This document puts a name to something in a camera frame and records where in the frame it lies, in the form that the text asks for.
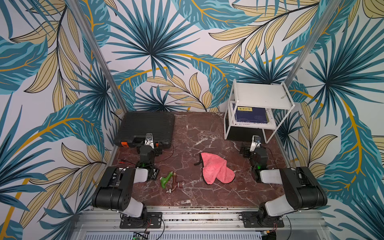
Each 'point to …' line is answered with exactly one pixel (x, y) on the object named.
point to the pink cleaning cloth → (215, 167)
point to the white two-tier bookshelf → (264, 94)
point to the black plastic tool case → (135, 125)
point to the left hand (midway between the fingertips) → (151, 142)
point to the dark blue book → (251, 114)
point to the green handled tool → (164, 180)
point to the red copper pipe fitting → (174, 181)
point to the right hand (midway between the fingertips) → (251, 143)
